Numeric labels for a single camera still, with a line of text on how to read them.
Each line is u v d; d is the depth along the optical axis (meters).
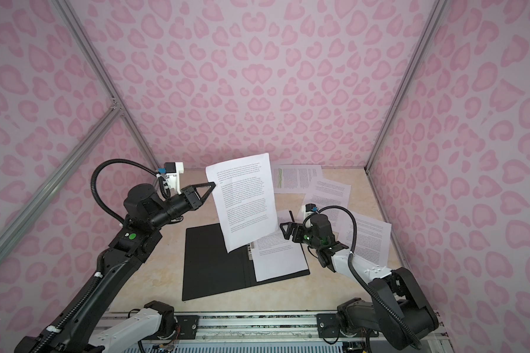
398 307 0.42
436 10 0.69
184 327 0.73
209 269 0.86
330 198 1.09
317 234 0.68
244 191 0.72
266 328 0.75
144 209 0.50
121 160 0.52
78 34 0.73
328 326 0.73
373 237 0.95
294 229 0.78
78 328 0.39
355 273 0.46
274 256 0.90
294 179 1.17
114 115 0.88
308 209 0.79
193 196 0.61
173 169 0.59
